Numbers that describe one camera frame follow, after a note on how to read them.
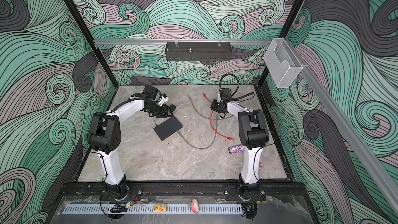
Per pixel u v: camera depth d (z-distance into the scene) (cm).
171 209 70
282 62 78
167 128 96
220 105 88
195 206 66
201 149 88
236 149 85
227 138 92
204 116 103
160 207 68
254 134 53
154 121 100
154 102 84
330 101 59
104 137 52
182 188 76
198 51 95
